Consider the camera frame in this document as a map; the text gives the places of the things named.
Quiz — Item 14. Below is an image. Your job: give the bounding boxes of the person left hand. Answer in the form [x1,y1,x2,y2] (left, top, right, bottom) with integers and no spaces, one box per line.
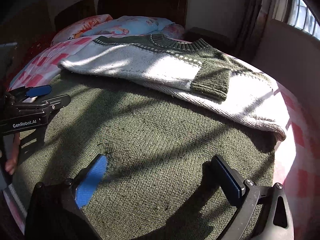
[5,133,21,175]

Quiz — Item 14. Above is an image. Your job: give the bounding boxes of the green and white knit sweater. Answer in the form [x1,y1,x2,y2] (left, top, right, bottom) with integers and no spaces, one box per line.
[12,33,287,240]

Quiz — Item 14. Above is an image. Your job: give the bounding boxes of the dark wooden headboard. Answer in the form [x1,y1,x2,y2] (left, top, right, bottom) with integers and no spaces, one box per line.
[97,0,188,27]
[54,0,96,32]

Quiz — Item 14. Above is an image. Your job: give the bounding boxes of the barred window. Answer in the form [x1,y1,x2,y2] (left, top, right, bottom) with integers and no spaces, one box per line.
[272,0,319,40]

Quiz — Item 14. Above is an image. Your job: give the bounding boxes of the dark wooden nightstand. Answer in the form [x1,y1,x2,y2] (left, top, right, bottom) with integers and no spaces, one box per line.
[183,27,235,55]

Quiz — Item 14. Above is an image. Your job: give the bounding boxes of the orange floral pillow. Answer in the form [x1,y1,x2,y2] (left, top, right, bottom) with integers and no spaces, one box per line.
[51,14,113,46]

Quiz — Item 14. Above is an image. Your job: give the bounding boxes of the light blue floral pillow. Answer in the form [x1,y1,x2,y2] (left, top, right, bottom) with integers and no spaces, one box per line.
[81,16,185,39]

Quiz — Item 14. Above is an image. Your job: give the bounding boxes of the red white checkered bed sheet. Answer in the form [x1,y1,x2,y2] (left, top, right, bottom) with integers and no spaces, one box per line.
[9,34,319,239]

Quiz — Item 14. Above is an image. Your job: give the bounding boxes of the floral curtain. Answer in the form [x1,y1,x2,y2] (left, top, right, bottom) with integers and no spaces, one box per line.
[234,0,272,63]

